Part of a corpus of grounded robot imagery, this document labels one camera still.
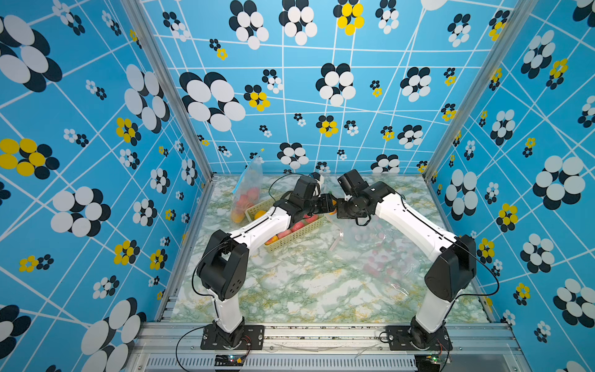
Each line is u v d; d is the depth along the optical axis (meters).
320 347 0.72
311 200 0.71
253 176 0.98
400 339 0.72
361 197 0.60
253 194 1.05
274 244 0.88
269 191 1.16
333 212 0.77
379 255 0.93
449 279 0.45
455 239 0.47
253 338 0.74
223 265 0.47
